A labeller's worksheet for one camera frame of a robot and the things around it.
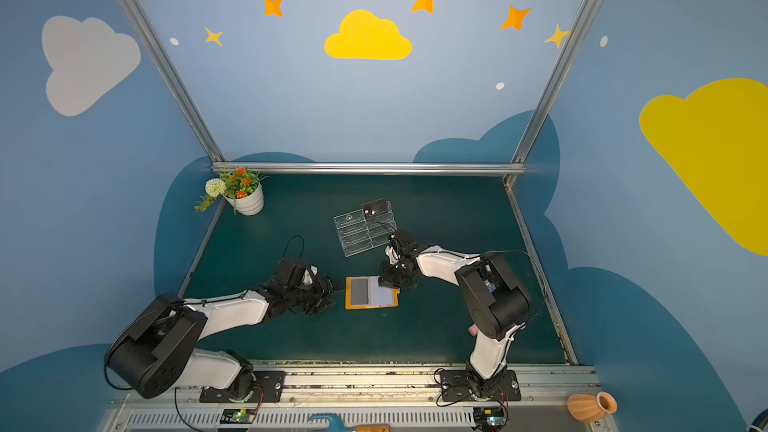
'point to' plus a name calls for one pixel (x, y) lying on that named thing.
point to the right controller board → (489, 417)
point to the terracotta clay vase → (590, 407)
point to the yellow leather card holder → (379, 296)
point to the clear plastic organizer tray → (361, 229)
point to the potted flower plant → (241, 188)
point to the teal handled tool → (335, 425)
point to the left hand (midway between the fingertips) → (346, 295)
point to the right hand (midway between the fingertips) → (381, 280)
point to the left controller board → (237, 415)
